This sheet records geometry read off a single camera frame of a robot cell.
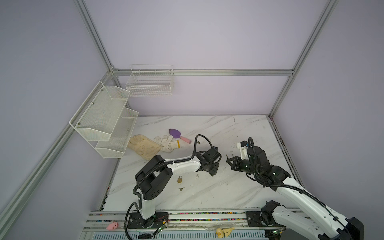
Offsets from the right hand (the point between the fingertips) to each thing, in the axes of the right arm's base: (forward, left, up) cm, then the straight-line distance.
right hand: (226, 160), depth 75 cm
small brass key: (-9, +24, -18) cm, 31 cm away
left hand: (+3, +6, -15) cm, 16 cm away
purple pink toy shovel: (+31, +31, -17) cm, 47 cm away
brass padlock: (-4, +25, -17) cm, 31 cm away
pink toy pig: (-28, +55, -15) cm, 63 cm away
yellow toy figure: (-29, +4, -16) cm, 33 cm away
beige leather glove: (+19, +52, -17) cm, 57 cm away
